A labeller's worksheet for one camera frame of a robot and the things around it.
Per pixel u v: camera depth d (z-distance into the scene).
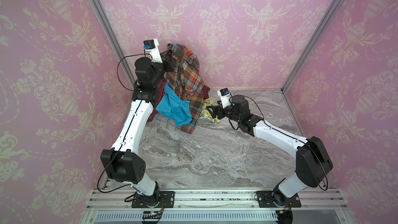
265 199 0.73
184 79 0.74
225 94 0.71
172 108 0.87
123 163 0.42
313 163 0.44
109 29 0.86
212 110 0.75
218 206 0.73
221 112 0.73
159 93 0.86
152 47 0.56
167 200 0.75
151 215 0.73
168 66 0.62
